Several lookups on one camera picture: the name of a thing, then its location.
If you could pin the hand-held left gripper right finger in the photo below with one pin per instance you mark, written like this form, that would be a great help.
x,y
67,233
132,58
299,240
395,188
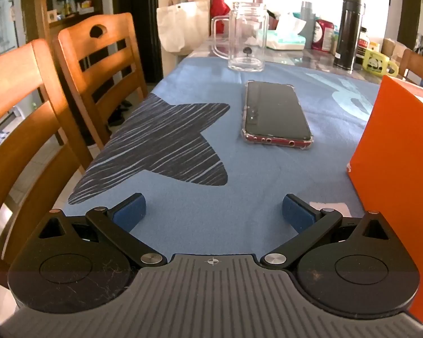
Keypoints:
x,y
296,215

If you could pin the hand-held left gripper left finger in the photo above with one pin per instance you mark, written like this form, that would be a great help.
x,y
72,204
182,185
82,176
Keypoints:
x,y
130,212

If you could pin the orange cardboard box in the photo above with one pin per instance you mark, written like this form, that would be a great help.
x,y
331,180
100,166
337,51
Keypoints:
x,y
398,155

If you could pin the smartphone in clear case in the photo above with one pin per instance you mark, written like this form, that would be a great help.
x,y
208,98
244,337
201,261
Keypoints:
x,y
273,112

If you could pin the wooden slatted chair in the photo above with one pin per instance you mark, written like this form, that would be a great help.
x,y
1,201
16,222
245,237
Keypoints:
x,y
102,60
414,64
24,119

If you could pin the blue printed tablecloth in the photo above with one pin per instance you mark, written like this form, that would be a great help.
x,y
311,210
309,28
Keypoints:
x,y
204,88

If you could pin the yellow mug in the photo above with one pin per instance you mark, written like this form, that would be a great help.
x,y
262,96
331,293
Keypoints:
x,y
375,61

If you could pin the white tissue box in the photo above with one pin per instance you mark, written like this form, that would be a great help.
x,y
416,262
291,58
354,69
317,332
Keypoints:
x,y
285,37

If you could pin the clear glass mug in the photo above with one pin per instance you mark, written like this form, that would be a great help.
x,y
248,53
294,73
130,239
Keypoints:
x,y
246,42

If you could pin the dark jar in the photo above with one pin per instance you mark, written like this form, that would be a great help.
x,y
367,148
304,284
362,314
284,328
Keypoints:
x,y
362,45

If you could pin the red labelled jar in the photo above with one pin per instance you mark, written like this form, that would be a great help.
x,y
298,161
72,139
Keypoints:
x,y
322,35

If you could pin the black thermos flask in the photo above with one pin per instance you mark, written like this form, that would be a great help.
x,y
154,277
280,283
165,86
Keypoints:
x,y
349,35

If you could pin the beige cardboard box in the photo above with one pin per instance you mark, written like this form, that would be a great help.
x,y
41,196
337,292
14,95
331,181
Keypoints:
x,y
393,47

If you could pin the white tote bag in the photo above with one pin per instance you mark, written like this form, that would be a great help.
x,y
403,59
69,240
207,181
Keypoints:
x,y
181,24

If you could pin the grey bottle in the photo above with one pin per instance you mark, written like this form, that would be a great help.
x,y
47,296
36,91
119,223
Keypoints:
x,y
306,21

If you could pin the red folded umbrella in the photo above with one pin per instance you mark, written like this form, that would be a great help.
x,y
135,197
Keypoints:
x,y
220,5

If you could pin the wooden cabinet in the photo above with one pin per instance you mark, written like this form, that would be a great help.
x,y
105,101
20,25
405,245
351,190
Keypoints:
x,y
35,7

